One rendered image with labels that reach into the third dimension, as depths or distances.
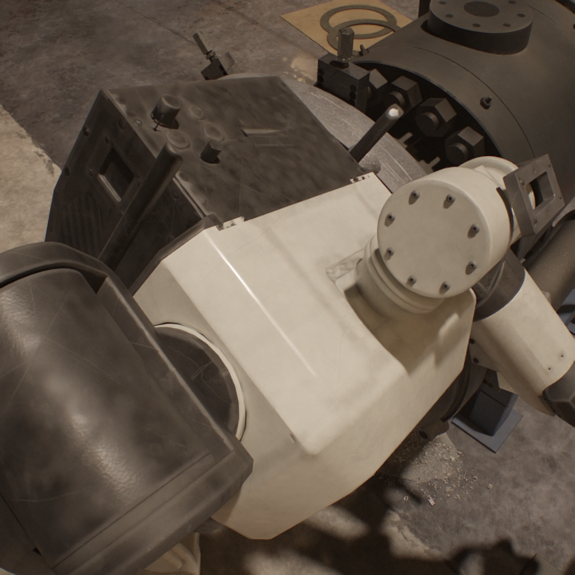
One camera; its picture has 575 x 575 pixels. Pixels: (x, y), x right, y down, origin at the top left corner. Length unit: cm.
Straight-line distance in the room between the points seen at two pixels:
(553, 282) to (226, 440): 69
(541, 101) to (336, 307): 94
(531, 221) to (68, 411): 25
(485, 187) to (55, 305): 23
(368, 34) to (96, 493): 307
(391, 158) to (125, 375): 63
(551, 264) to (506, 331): 32
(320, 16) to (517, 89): 229
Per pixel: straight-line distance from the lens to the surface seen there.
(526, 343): 67
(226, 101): 47
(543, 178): 42
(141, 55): 325
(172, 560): 75
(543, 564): 159
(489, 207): 33
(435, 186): 33
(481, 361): 92
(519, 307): 65
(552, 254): 97
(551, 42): 140
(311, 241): 40
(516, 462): 167
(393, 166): 84
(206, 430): 32
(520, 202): 35
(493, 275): 59
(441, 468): 162
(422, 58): 120
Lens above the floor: 146
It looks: 49 degrees down
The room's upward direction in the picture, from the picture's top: 6 degrees counter-clockwise
